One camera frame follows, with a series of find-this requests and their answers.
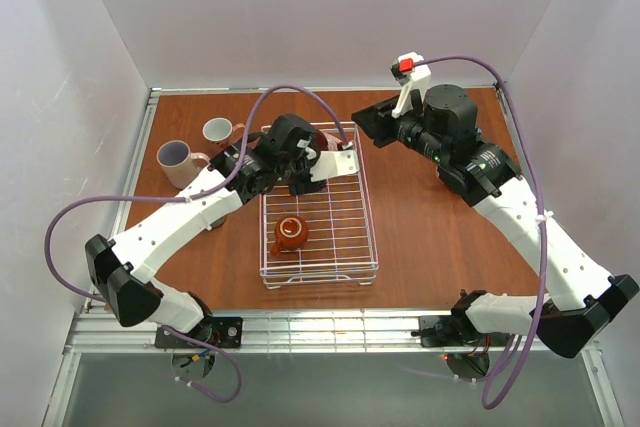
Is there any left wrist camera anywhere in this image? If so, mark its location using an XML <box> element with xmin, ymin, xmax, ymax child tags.
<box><xmin>310</xmin><ymin>142</ymin><xmax>360</xmax><ymax>182</ymax></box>

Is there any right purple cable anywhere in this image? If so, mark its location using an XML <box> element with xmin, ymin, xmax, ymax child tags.
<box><xmin>419</xmin><ymin>54</ymin><xmax>551</xmax><ymax>411</ymax></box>

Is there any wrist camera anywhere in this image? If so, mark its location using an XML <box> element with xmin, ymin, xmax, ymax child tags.
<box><xmin>390</xmin><ymin>52</ymin><xmax>431</xmax><ymax>119</ymax></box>
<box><xmin>310</xmin><ymin>142</ymin><xmax>360</xmax><ymax>182</ymax></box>

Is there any purple cable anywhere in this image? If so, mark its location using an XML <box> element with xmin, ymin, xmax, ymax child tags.
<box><xmin>43</xmin><ymin>85</ymin><xmax>354</xmax><ymax>404</ymax></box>
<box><xmin>419</xmin><ymin>54</ymin><xmax>551</xmax><ymax>411</ymax></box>

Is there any pink floral mug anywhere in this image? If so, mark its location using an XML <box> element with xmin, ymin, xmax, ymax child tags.
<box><xmin>202</xmin><ymin>117</ymin><xmax>245</xmax><ymax>149</ymax></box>

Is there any aluminium front rail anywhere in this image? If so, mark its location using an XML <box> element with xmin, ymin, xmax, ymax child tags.
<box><xmin>64</xmin><ymin>309</ymin><xmax>473</xmax><ymax>354</ymax></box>

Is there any orange brown mug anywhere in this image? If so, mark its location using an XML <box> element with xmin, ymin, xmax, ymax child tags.
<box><xmin>270</xmin><ymin>215</ymin><xmax>309</xmax><ymax>256</ymax></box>

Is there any pearlescent pink mug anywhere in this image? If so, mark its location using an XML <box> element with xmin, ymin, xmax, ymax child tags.
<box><xmin>156</xmin><ymin>140</ymin><xmax>210</xmax><ymax>190</ymax></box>

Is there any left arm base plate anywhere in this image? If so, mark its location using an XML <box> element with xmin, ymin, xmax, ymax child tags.
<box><xmin>154</xmin><ymin>316</ymin><xmax>244</xmax><ymax>349</ymax></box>

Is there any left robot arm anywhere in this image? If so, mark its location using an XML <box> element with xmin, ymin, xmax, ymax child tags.
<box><xmin>85</xmin><ymin>114</ymin><xmax>342</xmax><ymax>334</ymax></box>

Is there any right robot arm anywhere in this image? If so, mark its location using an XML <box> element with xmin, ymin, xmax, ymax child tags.
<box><xmin>351</xmin><ymin>84</ymin><xmax>639</xmax><ymax>358</ymax></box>

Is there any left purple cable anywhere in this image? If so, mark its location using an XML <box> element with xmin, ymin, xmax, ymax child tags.
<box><xmin>43</xmin><ymin>85</ymin><xmax>354</xmax><ymax>404</ymax></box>

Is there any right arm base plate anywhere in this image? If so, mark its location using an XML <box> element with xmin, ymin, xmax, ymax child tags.
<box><xmin>410</xmin><ymin>315</ymin><xmax>509</xmax><ymax>347</ymax></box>

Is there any white wire dish rack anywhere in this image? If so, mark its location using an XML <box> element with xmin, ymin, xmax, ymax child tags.
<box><xmin>259</xmin><ymin>122</ymin><xmax>379</xmax><ymax>289</ymax></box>

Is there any pink ghost pattern mug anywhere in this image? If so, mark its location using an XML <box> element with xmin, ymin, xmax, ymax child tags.
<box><xmin>315</xmin><ymin>131</ymin><xmax>354</xmax><ymax>152</ymax></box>

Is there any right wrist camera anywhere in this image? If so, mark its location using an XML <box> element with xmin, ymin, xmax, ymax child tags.
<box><xmin>390</xmin><ymin>52</ymin><xmax>431</xmax><ymax>119</ymax></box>

